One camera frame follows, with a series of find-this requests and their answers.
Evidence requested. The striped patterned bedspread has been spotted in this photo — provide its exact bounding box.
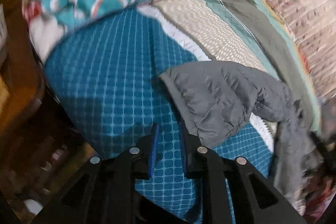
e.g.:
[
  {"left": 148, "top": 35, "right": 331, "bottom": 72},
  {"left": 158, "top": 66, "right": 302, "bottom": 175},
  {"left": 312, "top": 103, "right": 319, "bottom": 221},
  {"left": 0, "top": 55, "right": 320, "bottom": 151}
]
[{"left": 137, "top": 0, "right": 321, "bottom": 132}]

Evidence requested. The grey puffer jacket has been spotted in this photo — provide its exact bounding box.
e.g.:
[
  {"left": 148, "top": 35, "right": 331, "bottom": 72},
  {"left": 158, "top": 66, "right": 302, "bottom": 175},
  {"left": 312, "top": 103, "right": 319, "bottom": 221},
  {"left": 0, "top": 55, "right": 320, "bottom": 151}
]
[{"left": 160, "top": 61, "right": 321, "bottom": 213}]

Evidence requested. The blue checkered blanket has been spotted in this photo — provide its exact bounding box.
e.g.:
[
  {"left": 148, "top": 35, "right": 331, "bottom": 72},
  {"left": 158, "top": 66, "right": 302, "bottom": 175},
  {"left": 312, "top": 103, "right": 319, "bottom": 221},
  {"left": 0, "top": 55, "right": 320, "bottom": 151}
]
[{"left": 43, "top": 7, "right": 274, "bottom": 224}]

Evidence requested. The carved wooden headboard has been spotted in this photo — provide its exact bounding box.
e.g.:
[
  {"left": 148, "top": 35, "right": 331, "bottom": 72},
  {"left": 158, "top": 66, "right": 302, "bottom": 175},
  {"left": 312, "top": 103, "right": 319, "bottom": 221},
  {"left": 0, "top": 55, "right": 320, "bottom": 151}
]
[{"left": 1, "top": 0, "right": 45, "bottom": 138}]

